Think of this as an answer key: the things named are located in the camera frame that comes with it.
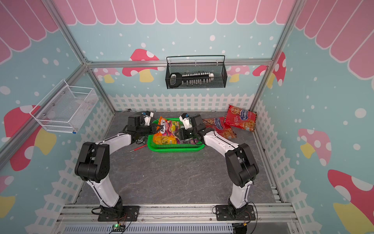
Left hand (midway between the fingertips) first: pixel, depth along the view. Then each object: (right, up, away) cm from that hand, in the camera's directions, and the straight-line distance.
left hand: (162, 128), depth 94 cm
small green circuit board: (-18, -50, -21) cm, 57 cm away
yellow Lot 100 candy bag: (+1, -8, +3) cm, 9 cm away
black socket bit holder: (+9, +30, -5) cm, 32 cm away
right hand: (+11, -3, -5) cm, 12 cm away
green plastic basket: (+5, -14, +5) cm, 16 cm away
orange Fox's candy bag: (+4, 0, 0) cm, 4 cm away
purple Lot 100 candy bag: (+19, -10, +5) cm, 22 cm away
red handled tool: (-18, -14, +5) cm, 23 cm away
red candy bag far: (+59, +7, +16) cm, 61 cm away
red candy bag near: (+39, +2, +14) cm, 42 cm away
